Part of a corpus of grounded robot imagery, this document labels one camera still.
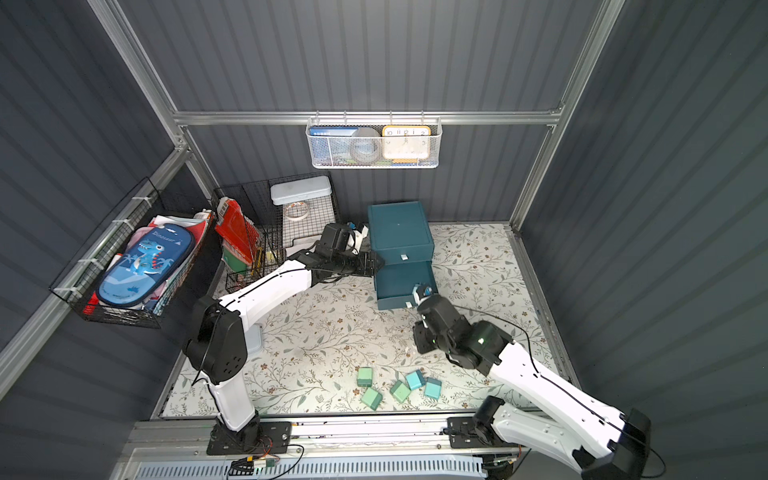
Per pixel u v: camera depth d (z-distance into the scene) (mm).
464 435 731
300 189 1020
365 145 908
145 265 651
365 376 823
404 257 867
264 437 728
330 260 689
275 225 991
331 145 841
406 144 883
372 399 774
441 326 555
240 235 1031
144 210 766
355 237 725
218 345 466
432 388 804
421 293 661
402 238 872
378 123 889
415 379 808
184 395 806
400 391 790
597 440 396
